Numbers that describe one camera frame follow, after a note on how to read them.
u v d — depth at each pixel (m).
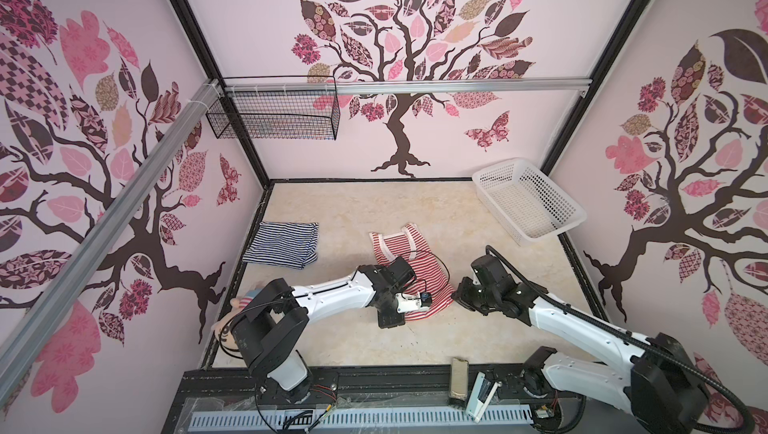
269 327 0.45
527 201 1.13
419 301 0.74
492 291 0.63
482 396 0.70
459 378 0.72
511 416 0.70
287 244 1.00
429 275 0.92
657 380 0.40
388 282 0.63
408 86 0.94
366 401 0.73
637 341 0.44
